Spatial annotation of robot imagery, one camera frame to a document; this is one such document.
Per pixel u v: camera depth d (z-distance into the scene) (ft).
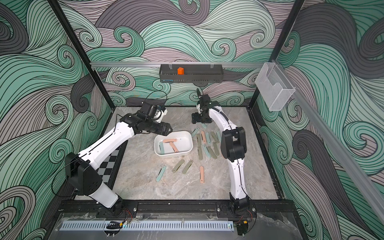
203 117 2.81
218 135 3.36
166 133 2.34
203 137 3.30
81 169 1.36
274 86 2.51
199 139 3.30
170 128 2.48
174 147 3.19
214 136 3.36
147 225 2.29
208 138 3.31
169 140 3.23
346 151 1.65
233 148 1.92
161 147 3.18
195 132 3.40
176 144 3.21
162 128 2.32
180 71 2.95
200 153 3.10
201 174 2.80
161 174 2.80
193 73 3.12
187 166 2.89
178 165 2.93
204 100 2.63
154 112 2.15
